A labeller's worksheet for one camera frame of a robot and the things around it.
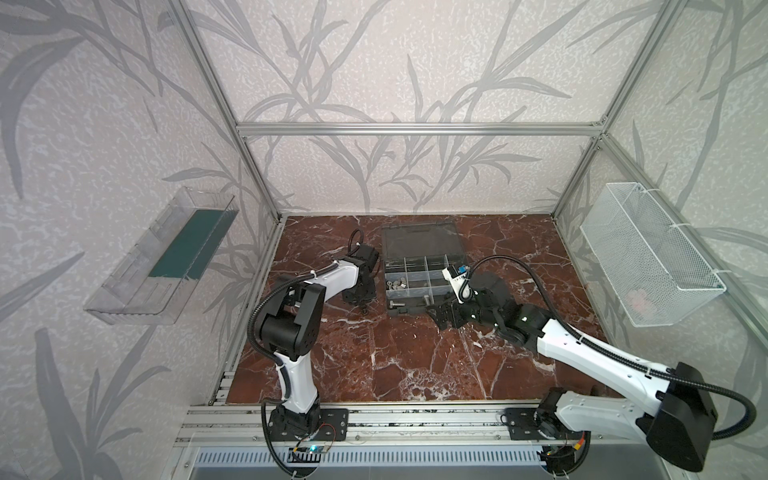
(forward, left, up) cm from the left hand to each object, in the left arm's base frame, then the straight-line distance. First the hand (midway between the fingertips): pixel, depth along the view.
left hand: (368, 289), depth 98 cm
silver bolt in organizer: (-6, -8, +1) cm, 10 cm away
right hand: (-10, -21, +17) cm, 29 cm away
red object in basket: (-13, -70, +20) cm, 74 cm away
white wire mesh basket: (-14, -66, +33) cm, 75 cm away
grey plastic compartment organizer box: (+12, -15, +2) cm, 19 cm away
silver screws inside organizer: (+1, -9, +2) cm, 9 cm away
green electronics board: (-44, +11, -3) cm, 46 cm away
